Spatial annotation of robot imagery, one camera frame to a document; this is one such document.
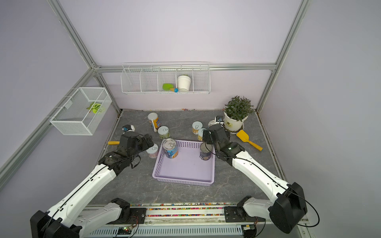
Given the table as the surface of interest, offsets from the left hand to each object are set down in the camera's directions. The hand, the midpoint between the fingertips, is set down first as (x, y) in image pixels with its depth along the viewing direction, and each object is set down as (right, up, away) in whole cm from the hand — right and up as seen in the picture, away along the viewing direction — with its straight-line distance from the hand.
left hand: (145, 140), depth 79 cm
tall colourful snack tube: (-1, +14, +20) cm, 25 cm away
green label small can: (+5, +3, +23) cm, 23 cm away
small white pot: (+20, +35, +14) cm, 42 cm away
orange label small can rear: (+27, +7, +25) cm, 38 cm away
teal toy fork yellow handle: (-32, -5, +26) cm, 41 cm away
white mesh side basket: (-36, +15, +4) cm, 39 cm away
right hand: (+37, +5, +2) cm, 37 cm away
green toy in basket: (-28, +17, +2) cm, 33 cm away
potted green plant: (+53, +17, +16) cm, 58 cm away
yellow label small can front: (+30, +2, +22) cm, 38 cm away
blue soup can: (+12, -5, +8) cm, 15 cm away
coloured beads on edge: (+21, -36, -2) cm, 41 cm away
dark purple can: (+33, -7, +8) cm, 35 cm away
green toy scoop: (+8, +34, +22) cm, 42 cm away
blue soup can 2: (+38, +10, +19) cm, 43 cm away
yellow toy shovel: (+62, -1, +24) cm, 67 cm away
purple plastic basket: (+22, -19, +11) cm, 31 cm away
